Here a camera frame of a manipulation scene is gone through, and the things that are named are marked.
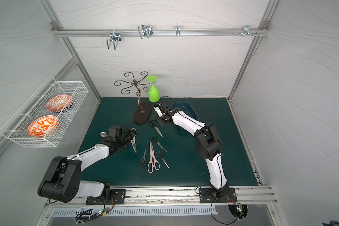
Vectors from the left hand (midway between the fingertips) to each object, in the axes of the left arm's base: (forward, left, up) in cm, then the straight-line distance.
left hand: (133, 135), depth 91 cm
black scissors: (+14, -10, -5) cm, 18 cm away
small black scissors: (-15, -8, -6) cm, 18 cm away
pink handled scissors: (-16, -15, -5) cm, 23 cm away
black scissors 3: (-11, -18, -5) cm, 22 cm away
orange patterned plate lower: (-12, +33, +28) cm, 45 cm away
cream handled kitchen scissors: (-2, +1, -5) cm, 5 cm away
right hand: (+12, -18, +4) cm, 22 cm away
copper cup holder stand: (+24, -2, -3) cm, 24 cm away
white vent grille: (-40, -8, -6) cm, 41 cm away
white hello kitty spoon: (+3, +23, -4) cm, 23 cm away
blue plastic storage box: (+26, -37, -1) cm, 45 cm away
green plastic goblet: (+23, -13, +17) cm, 31 cm away
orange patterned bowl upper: (+2, +33, +28) cm, 44 cm away
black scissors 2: (0, -13, -6) cm, 14 cm away
